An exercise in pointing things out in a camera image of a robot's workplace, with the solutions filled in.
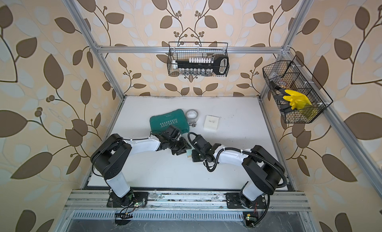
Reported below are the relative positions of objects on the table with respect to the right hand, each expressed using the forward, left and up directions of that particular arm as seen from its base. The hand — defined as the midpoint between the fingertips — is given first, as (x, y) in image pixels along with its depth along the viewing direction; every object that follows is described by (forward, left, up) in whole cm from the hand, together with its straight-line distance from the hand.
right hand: (194, 156), depth 89 cm
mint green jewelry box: (0, +3, +3) cm, 4 cm away
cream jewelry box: (+23, -13, +2) cm, 26 cm away
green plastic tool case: (+22, +22, +5) cm, 32 cm away
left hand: (+4, +3, +4) cm, 6 cm away
